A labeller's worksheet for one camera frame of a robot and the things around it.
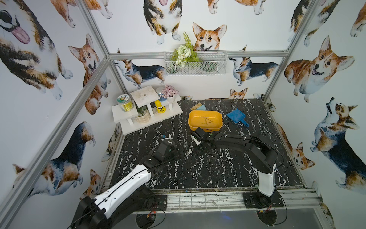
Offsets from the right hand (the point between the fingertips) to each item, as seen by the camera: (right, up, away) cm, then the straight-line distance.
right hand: (200, 145), depth 93 cm
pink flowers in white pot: (-20, +34, 0) cm, 40 cm away
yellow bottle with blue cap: (-29, +24, +15) cm, 41 cm away
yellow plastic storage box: (-2, +18, +17) cm, 25 cm away
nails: (+7, +14, +16) cm, 23 cm away
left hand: (-13, +2, -10) cm, 17 cm away
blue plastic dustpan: (+31, +19, +20) cm, 41 cm away
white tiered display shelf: (-35, +24, +13) cm, 44 cm away
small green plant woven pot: (-40, +20, +11) cm, 46 cm away
